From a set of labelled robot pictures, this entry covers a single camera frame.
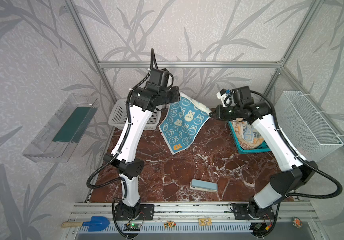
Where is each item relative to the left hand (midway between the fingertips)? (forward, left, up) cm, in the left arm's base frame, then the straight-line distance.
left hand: (181, 90), depth 70 cm
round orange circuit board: (-49, -56, -40) cm, 84 cm away
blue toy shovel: (-50, +40, -43) cm, 77 cm away
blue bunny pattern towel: (0, -1, -25) cm, 25 cm away
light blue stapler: (-33, -13, -39) cm, 52 cm away
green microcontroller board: (-51, +23, -42) cm, 70 cm away
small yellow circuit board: (-48, -12, -40) cm, 64 cm away
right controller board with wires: (-51, -41, -45) cm, 80 cm away
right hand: (-4, -15, -9) cm, 18 cm away
